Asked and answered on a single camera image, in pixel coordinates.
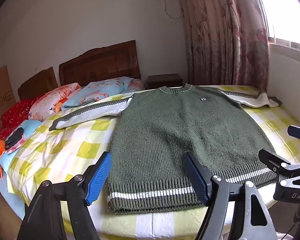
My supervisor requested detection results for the yellow checked bed sheet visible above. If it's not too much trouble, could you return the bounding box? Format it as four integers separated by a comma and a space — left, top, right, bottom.
5, 85, 300, 239

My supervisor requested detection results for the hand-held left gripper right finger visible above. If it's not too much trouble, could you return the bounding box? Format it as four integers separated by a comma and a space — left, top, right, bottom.
182, 151, 278, 240

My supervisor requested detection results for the large carved wooden headboard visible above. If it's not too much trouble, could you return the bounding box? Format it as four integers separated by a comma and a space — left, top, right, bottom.
59, 40, 142, 87

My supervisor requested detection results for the green knit sweater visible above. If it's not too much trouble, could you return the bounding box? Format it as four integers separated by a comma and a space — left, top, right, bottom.
49, 83, 283, 215

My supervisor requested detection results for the blue floral pillow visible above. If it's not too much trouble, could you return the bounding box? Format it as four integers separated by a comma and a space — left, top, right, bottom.
61, 77, 144, 110

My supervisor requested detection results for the pink floral curtain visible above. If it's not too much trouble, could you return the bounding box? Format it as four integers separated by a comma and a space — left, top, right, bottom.
174, 0, 270, 93

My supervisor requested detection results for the light blue bed sheet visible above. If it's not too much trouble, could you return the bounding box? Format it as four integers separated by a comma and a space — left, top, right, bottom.
0, 120, 40, 220

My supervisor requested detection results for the light wooden wardrobe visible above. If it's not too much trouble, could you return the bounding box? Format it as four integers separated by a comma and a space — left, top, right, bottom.
0, 65, 17, 138

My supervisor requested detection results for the small black object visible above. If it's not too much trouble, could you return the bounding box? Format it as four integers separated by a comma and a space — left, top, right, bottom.
4, 127, 24, 148

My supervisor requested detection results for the pink floral cloth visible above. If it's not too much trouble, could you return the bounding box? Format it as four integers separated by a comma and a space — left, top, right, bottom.
6, 134, 28, 154

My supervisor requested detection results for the orange floral pillow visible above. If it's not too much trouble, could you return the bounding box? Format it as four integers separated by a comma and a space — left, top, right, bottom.
28, 83, 82, 122

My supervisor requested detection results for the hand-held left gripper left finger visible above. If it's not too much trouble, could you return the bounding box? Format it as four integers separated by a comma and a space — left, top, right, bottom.
17, 151, 113, 240

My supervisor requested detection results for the small wooden headboard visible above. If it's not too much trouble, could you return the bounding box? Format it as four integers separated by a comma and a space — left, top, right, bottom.
17, 67, 59, 100

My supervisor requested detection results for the barred window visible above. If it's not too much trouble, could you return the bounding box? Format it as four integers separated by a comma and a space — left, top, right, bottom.
250, 0, 300, 54

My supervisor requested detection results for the red patterned quilt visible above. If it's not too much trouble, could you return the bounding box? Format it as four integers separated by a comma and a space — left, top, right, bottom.
0, 93, 47, 143

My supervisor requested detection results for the dark wooden nightstand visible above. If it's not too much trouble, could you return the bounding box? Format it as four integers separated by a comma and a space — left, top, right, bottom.
145, 73, 183, 90

